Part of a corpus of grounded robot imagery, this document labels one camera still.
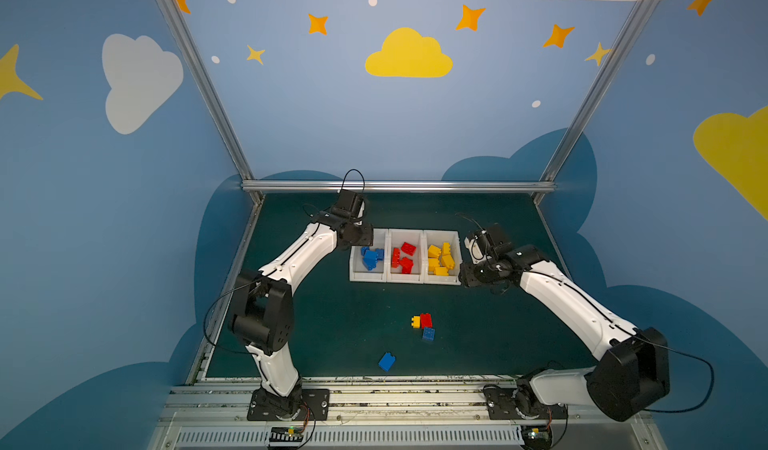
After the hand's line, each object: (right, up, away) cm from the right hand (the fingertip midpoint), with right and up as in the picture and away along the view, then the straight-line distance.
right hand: (471, 272), depth 84 cm
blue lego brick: (-26, +4, +13) cm, 29 cm away
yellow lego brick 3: (-3, +5, +20) cm, 21 cm away
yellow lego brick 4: (-4, +1, +15) cm, 15 cm away
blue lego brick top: (-30, +2, +15) cm, 33 cm away
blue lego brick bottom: (-24, -24, -4) cm, 34 cm away
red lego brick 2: (-12, -15, +4) cm, 20 cm away
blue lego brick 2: (-32, +5, +15) cm, 36 cm away
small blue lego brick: (-12, -18, +2) cm, 22 cm away
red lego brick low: (-17, 0, +15) cm, 23 cm away
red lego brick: (-17, +5, +19) cm, 26 cm away
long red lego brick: (-21, +3, +16) cm, 27 cm away
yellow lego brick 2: (-9, 0, +14) cm, 17 cm away
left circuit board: (-49, -39, -11) cm, 63 cm away
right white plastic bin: (-7, +9, +19) cm, 22 cm away
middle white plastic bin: (-22, +9, +17) cm, 29 cm away
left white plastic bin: (-34, -2, +15) cm, 37 cm away
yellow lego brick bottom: (-6, -2, +13) cm, 14 cm away
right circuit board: (+14, -39, -11) cm, 43 cm away
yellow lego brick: (-8, +4, +17) cm, 19 cm away
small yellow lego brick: (-15, -15, +4) cm, 22 cm away
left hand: (-32, +11, +7) cm, 34 cm away
